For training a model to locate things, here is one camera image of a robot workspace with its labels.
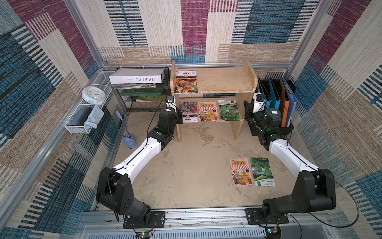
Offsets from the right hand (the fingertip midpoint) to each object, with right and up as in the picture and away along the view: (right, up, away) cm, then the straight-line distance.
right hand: (246, 99), depth 79 cm
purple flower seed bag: (-30, -5, +12) cm, 33 cm away
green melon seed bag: (+12, -42, +8) cm, 45 cm away
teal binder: (+17, -1, +6) cm, 18 cm away
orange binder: (+23, -2, +6) cm, 24 cm away
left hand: (-38, -4, +2) cm, 38 cm away
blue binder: (+28, +1, +6) cm, 29 cm away
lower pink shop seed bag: (-19, -5, +11) cm, 23 cm away
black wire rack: (-60, +5, +23) cm, 64 cm away
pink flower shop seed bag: (0, -41, +8) cm, 42 cm away
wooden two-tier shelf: (-13, +10, +36) cm, 40 cm away
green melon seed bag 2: (-7, -5, +11) cm, 14 cm away
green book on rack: (-58, +7, +15) cm, 60 cm away
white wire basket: (-82, +12, +10) cm, 84 cm away
